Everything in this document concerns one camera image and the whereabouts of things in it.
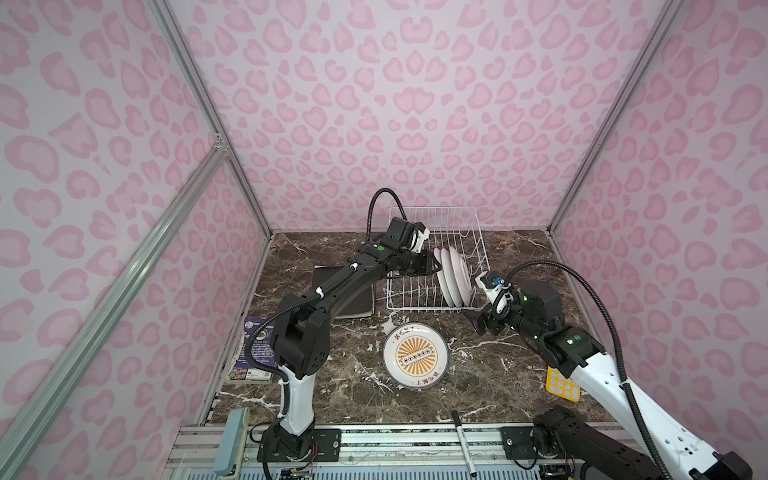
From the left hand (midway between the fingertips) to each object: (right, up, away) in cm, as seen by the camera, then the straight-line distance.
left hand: (441, 263), depth 84 cm
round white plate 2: (+1, -4, +2) cm, 4 cm away
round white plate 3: (+3, -3, +3) cm, 5 cm away
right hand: (+8, -8, -9) cm, 14 cm away
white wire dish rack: (+7, +2, +9) cm, 11 cm away
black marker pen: (+4, -43, -11) cm, 45 cm away
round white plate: (-7, -27, +4) cm, 28 cm away
